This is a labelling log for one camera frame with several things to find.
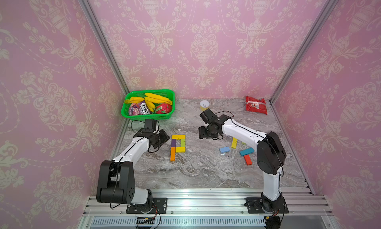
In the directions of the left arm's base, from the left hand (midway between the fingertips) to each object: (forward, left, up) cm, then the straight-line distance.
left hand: (169, 138), depth 90 cm
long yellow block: (+6, -5, -8) cm, 11 cm away
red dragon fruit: (+25, +7, 0) cm, 26 cm away
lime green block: (+2, -8, -8) cm, 11 cm away
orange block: (-7, -2, -8) cm, 11 cm away
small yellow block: (-4, -7, -8) cm, 11 cm away
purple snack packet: (+24, +25, 0) cm, 35 cm away
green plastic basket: (+40, +5, 0) cm, 40 cm away
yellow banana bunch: (+32, +18, +1) cm, 37 cm away
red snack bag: (+32, -62, -3) cm, 70 cm away
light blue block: (-3, -35, -8) cm, 36 cm away
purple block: (+2, -1, -8) cm, 9 cm away
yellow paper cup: (+30, -23, -1) cm, 37 cm away
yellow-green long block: (0, -41, -6) cm, 41 cm away
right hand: (0, -18, +1) cm, 18 cm away
